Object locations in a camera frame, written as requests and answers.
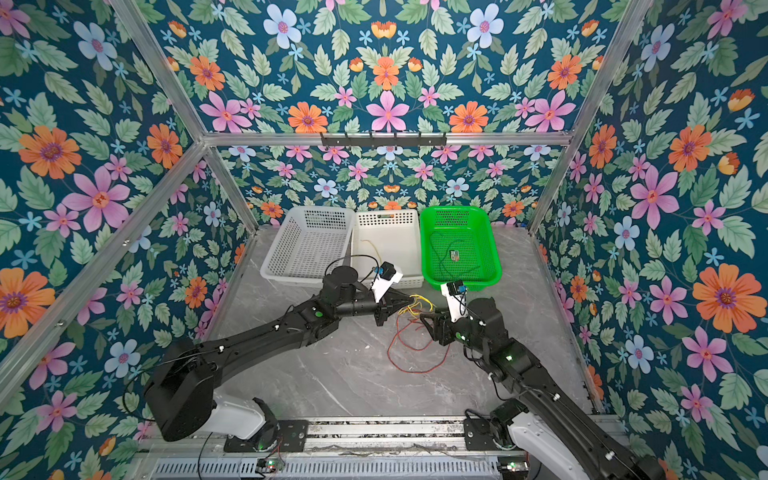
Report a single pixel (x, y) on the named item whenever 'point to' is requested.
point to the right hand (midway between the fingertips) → (433, 308)
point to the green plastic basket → (459, 243)
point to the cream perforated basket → (391, 236)
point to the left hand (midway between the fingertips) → (414, 298)
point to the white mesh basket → (312, 241)
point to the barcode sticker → (455, 256)
